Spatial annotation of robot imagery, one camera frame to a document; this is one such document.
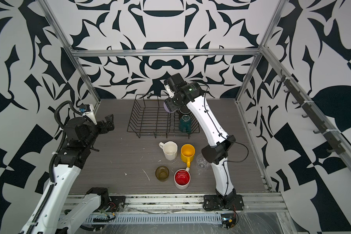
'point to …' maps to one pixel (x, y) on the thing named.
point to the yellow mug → (187, 154)
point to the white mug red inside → (182, 178)
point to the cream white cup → (170, 149)
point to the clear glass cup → (202, 163)
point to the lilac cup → (166, 108)
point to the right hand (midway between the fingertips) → (172, 100)
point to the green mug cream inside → (185, 124)
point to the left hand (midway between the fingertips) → (100, 114)
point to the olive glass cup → (162, 173)
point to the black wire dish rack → (149, 116)
